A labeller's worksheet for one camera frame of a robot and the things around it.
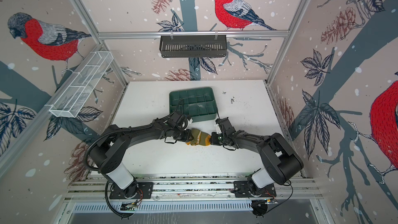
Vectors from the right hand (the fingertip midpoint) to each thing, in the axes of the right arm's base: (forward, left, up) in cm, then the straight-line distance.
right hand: (209, 141), depth 90 cm
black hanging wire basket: (+57, +13, +28) cm, 65 cm away
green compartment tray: (+24, +7, +4) cm, 26 cm away
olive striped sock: (+1, +6, +1) cm, 6 cm away
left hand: (-1, +9, +4) cm, 10 cm away
